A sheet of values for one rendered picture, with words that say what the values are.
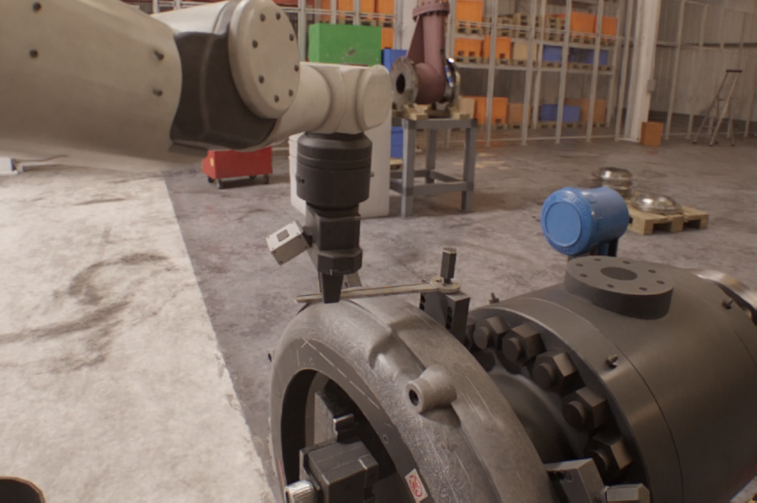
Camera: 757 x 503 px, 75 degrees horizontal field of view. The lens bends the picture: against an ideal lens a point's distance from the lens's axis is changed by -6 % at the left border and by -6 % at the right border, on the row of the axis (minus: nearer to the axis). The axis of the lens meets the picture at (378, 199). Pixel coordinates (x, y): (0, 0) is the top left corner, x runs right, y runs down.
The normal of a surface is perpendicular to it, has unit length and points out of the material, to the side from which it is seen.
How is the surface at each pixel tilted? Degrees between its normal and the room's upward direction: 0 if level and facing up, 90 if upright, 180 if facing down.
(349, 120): 107
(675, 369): 38
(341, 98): 90
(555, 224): 90
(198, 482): 0
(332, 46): 90
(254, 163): 90
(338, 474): 4
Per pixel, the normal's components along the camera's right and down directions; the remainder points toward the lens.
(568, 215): -0.85, 0.11
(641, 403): 0.37, -0.58
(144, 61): 0.95, -0.01
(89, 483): 0.02, -0.97
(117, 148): 0.49, 0.85
